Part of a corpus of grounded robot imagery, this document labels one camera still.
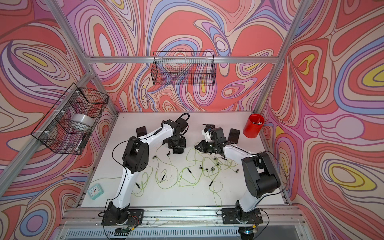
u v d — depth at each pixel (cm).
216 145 72
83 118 74
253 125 97
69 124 70
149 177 86
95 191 80
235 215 73
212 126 110
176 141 84
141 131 108
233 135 107
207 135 84
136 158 58
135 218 72
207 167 91
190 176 87
